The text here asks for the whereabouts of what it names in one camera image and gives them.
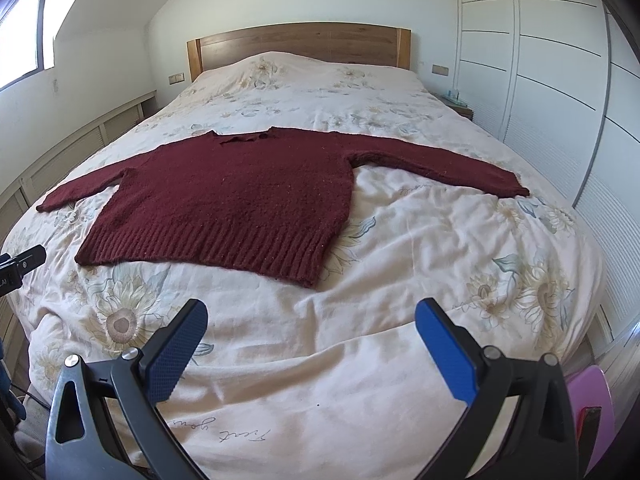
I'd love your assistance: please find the dark red knit sweater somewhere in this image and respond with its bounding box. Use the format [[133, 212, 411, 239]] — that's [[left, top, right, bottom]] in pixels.
[[40, 127, 526, 288]]

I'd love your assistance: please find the pink object with red phone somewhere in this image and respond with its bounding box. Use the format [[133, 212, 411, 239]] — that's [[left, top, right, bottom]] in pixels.
[[566, 365, 615, 478]]

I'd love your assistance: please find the floral cream duvet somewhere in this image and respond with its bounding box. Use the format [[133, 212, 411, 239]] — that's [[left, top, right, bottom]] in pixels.
[[3, 52, 605, 479]]

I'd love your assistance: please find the right wooden nightstand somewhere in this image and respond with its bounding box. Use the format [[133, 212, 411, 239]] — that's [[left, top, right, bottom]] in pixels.
[[437, 96, 474, 120]]

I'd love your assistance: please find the white sliding wardrobe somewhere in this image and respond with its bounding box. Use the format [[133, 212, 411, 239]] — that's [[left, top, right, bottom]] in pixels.
[[456, 0, 639, 352]]

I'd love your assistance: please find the wooden headboard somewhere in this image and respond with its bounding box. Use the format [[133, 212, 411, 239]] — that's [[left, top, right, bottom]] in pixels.
[[186, 22, 412, 79]]

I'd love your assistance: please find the louvered low wall cabinet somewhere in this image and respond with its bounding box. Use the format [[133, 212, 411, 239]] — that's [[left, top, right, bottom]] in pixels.
[[1, 91, 156, 242]]

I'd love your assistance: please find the window with dark frame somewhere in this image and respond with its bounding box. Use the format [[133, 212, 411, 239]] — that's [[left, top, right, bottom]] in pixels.
[[0, 0, 46, 89]]

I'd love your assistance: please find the left wall switch plate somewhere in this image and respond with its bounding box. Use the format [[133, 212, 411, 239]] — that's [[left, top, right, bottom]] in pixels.
[[168, 73, 184, 84]]

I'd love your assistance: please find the wall switch plate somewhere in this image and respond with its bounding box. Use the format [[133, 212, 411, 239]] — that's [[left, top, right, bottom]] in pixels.
[[168, 73, 184, 84], [432, 64, 449, 77]]

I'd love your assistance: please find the right wall switch plate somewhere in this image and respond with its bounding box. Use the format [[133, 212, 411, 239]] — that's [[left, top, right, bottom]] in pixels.
[[432, 64, 449, 77]]

